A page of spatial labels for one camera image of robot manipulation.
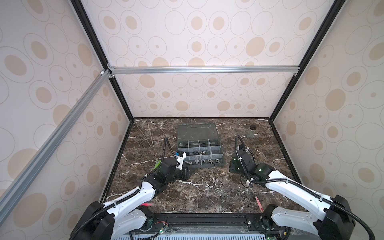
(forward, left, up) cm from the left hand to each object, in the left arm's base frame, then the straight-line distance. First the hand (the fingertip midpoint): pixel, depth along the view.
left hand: (196, 168), depth 80 cm
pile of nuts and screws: (-2, -10, -11) cm, 15 cm away
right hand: (+4, -20, -1) cm, 20 cm away
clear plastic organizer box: (+23, -2, -9) cm, 25 cm away
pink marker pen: (-15, +27, -12) cm, 33 cm away
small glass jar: (+31, -38, -7) cm, 49 cm away
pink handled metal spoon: (-16, -34, -12) cm, 39 cm away
